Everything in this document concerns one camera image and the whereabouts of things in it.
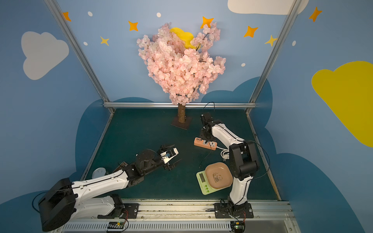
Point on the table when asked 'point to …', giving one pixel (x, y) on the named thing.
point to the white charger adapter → (204, 142)
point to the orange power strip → (198, 141)
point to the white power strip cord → (225, 154)
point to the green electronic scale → (204, 186)
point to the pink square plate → (219, 174)
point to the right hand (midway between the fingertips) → (206, 136)
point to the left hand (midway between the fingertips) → (177, 148)
